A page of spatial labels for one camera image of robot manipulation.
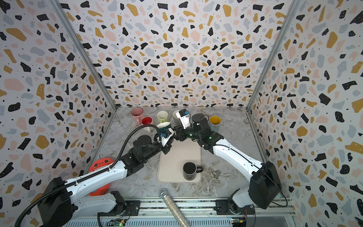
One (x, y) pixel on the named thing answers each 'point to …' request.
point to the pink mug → (138, 114)
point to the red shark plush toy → (97, 163)
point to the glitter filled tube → (180, 218)
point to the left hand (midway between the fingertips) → (175, 134)
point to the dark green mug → (163, 126)
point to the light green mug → (162, 117)
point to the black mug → (190, 170)
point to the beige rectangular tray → (170, 165)
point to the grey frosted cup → (175, 121)
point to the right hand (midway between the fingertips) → (171, 130)
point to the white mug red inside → (147, 120)
